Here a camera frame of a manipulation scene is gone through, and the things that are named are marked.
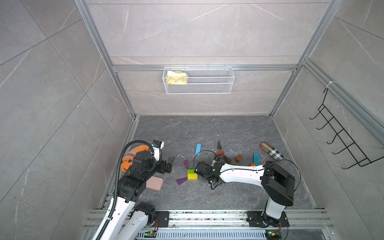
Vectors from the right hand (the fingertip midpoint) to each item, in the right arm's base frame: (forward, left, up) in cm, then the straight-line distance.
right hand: (208, 178), depth 87 cm
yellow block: (0, +9, +4) cm, 10 cm away
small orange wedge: (+13, -21, 0) cm, 25 cm away
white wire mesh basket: (+57, +5, +30) cm, 65 cm away
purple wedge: (+10, +13, 0) cm, 16 cm away
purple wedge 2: (-1, +16, +1) cm, 16 cm away
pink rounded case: (-2, +31, 0) cm, 31 cm away
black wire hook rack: (+5, -61, +31) cm, 68 cm away
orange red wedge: (+16, -9, 0) cm, 19 cm away
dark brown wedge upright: (+22, -9, +1) cm, 24 cm away
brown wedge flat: (+12, -13, 0) cm, 17 cm away
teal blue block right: (+13, -33, -1) cm, 35 cm away
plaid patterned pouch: (+16, -42, +2) cm, 45 cm away
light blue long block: (+20, +5, 0) cm, 21 cm away
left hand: (+4, +22, +23) cm, 32 cm away
